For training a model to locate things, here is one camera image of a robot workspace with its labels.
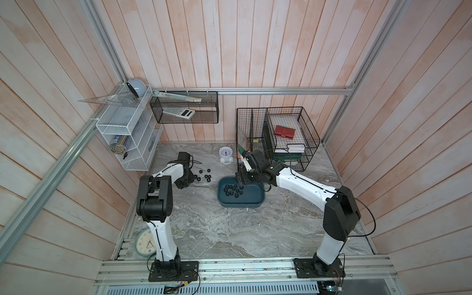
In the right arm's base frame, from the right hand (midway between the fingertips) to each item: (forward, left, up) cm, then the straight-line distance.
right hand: (242, 175), depth 88 cm
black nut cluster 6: (+4, +19, -12) cm, 23 cm away
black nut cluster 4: (+8, +21, -13) cm, 25 cm away
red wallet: (+22, -22, +9) cm, 32 cm away
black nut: (+1, +4, -13) cm, 13 cm away
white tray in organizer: (+14, -25, +4) cm, 30 cm away
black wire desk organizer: (+40, -9, -5) cm, 41 cm away
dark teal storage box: (-4, +6, -12) cm, 15 cm away
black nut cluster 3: (+5, +25, -12) cm, 28 cm away
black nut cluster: (+10, +24, -12) cm, 29 cm away
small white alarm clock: (+23, +10, -10) cm, 27 cm away
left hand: (+3, +30, -12) cm, 33 cm away
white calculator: (+31, +33, +14) cm, 48 cm away
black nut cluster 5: (+8, +19, -13) cm, 24 cm away
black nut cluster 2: (+12, +20, -13) cm, 27 cm away
